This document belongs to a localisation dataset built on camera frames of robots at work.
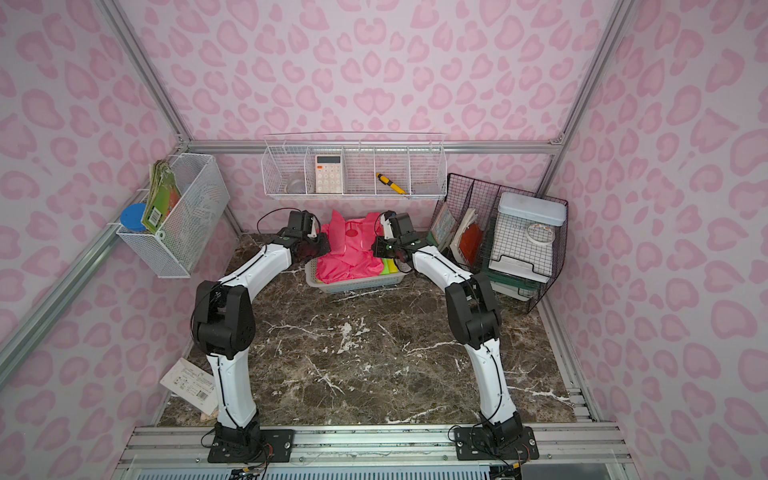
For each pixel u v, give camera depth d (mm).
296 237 779
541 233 924
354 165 980
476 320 587
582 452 729
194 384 819
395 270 979
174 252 726
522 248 881
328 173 929
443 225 1110
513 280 895
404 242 800
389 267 979
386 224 908
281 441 738
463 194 1097
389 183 969
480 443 720
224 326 539
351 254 984
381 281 986
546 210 949
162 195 731
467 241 1048
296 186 947
